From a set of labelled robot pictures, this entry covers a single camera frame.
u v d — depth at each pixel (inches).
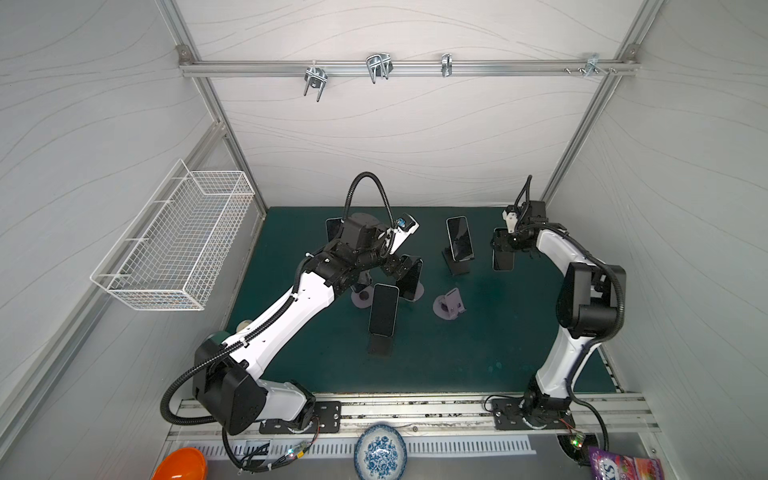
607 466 25.6
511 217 35.4
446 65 30.8
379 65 30.1
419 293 37.6
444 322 35.7
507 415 29.0
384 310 36.8
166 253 26.6
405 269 26.1
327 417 29.0
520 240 33.0
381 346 33.2
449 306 34.5
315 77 31.1
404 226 24.3
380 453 27.0
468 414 29.5
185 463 26.4
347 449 25.1
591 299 20.3
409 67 30.8
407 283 35.2
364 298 37.4
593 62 30.1
